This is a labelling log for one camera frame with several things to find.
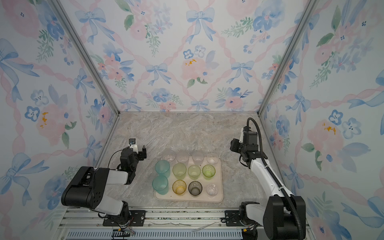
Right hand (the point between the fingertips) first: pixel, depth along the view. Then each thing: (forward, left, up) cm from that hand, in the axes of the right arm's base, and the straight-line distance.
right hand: (235, 141), depth 87 cm
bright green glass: (-13, +15, -12) cm, 23 cm away
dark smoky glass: (-23, +23, -13) cm, 35 cm away
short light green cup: (-13, +24, -14) cm, 30 cm away
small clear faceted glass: (-24, +14, -12) cm, 30 cm away
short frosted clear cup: (-5, +21, -11) cm, 25 cm away
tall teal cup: (-21, +43, -12) cm, 49 cm away
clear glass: (-4, +39, -10) cm, 41 cm away
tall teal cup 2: (-14, +42, -7) cm, 44 cm away
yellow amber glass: (-22, +32, -13) cm, 41 cm away
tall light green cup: (-14, +32, -12) cm, 37 cm away
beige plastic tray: (-27, +19, -13) cm, 36 cm away
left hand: (0, +59, -5) cm, 59 cm away
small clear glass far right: (-5, +12, -11) cm, 18 cm away
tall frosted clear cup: (-4, +31, -10) cm, 33 cm away
